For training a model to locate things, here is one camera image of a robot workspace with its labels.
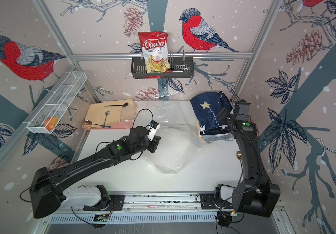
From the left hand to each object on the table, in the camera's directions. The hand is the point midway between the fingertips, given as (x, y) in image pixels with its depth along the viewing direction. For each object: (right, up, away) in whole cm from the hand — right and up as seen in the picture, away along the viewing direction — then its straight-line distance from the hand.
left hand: (162, 135), depth 75 cm
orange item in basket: (-52, +7, -8) cm, 53 cm away
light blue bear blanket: (+41, -3, +15) cm, 43 cm away
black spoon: (-34, +19, +43) cm, 58 cm away
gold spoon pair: (+47, -15, +14) cm, 52 cm away
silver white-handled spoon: (-36, +10, +38) cm, 53 cm away
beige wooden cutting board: (-44, +13, +39) cm, 61 cm away
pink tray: (-29, +3, +28) cm, 41 cm away
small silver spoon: (-47, +12, +39) cm, 62 cm away
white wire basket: (-59, +12, -1) cm, 60 cm away
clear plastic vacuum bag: (+10, -9, +21) cm, 25 cm away
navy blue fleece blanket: (+29, +17, +20) cm, 39 cm away
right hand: (+34, +12, +6) cm, 37 cm away
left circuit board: (-31, -40, -4) cm, 51 cm away
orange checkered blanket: (+23, +3, +17) cm, 28 cm away
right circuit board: (+35, -37, -5) cm, 52 cm away
